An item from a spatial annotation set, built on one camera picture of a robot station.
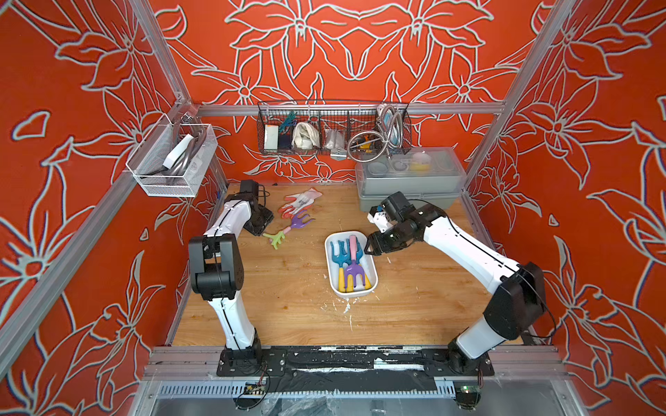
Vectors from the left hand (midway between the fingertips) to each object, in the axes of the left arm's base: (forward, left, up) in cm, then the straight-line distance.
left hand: (267, 220), depth 97 cm
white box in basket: (+19, -2, +25) cm, 31 cm away
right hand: (-14, -37, +7) cm, 40 cm away
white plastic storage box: (-12, -38, -7) cm, 41 cm away
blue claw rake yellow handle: (-11, -30, -6) cm, 32 cm away
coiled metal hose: (+17, -36, +24) cm, 46 cm away
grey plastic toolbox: (+22, -65, +8) cm, 69 cm away
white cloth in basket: (+19, -14, +25) cm, 35 cm away
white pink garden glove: (+17, -9, -8) cm, 20 cm away
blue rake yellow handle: (-21, -38, -5) cm, 44 cm away
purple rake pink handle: (-15, -34, -6) cm, 37 cm away
